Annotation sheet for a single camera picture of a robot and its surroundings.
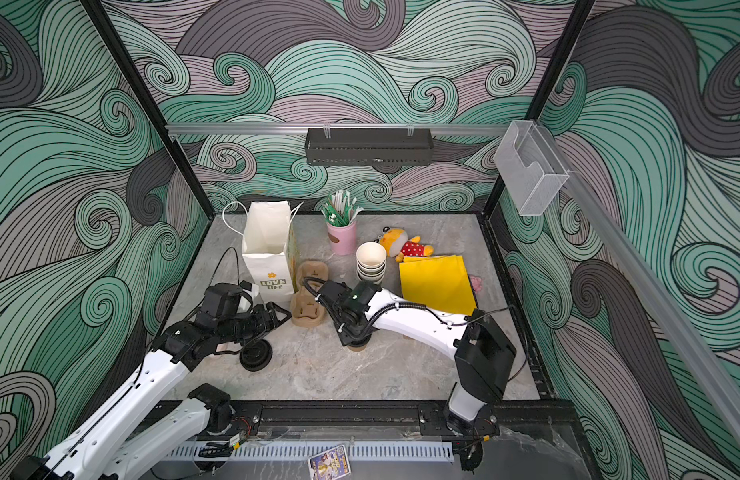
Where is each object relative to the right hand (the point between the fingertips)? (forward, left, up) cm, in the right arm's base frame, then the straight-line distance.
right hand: (354, 333), depth 79 cm
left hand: (+1, +17, +7) cm, 19 cm away
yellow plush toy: (+33, -14, -4) cm, 36 cm away
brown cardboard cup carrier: (+8, +15, -4) cm, 18 cm away
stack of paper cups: (+19, -4, +7) cm, 21 cm away
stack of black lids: (-5, +28, -5) cm, 28 cm away
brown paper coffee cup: (-2, -1, -6) cm, 7 cm away
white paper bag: (+13, +23, +16) cm, 31 cm away
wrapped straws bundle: (+40, +6, +7) cm, 41 cm away
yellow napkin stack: (+18, -26, -3) cm, 32 cm away
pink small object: (+19, -39, -5) cm, 44 cm away
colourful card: (-28, +4, -6) cm, 29 cm away
